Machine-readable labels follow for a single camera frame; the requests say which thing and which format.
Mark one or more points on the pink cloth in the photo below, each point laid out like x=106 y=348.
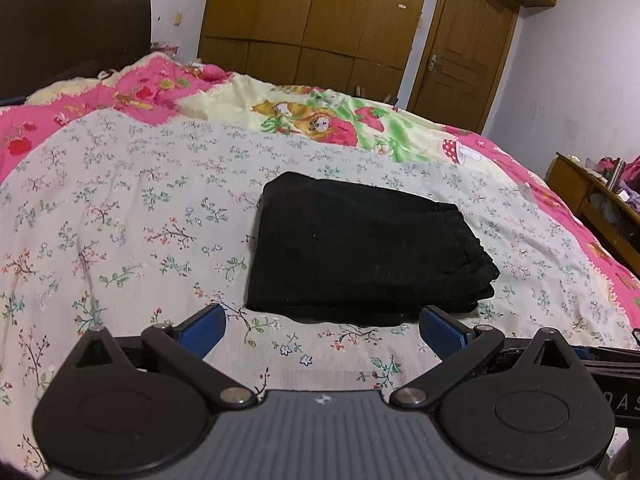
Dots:
x=632 y=175

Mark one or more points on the metal bottle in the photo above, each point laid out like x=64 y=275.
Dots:
x=616 y=170

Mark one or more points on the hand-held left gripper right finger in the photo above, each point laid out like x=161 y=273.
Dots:
x=442 y=332

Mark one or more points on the black pants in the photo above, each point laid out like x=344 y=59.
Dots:
x=360 y=250

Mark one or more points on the white floral bed sheet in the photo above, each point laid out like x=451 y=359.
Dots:
x=125 y=200

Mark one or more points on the wooden wardrobe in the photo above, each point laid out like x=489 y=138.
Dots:
x=310 y=10

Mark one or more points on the wooden side table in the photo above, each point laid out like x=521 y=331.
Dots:
x=590 y=195

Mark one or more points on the pink cartoon quilt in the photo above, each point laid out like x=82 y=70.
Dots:
x=325 y=120

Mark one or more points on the wooden door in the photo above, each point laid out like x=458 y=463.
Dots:
x=465 y=60

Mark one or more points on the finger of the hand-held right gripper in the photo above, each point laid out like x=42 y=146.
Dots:
x=636 y=338
x=610 y=360

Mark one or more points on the dark wooden headboard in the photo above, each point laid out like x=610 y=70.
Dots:
x=65 y=25

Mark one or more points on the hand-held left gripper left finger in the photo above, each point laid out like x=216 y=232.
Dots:
x=202 y=332

